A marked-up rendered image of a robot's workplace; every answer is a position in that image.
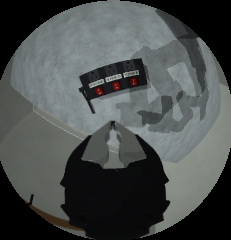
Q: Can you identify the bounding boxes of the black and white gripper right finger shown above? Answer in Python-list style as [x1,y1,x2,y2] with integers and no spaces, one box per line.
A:
[113,120,169,184]

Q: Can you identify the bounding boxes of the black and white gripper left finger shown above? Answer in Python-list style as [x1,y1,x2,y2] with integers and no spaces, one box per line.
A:
[60,120,113,187]

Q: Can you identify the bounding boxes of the black power strip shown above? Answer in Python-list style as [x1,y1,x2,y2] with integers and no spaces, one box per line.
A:
[78,58,148,114]

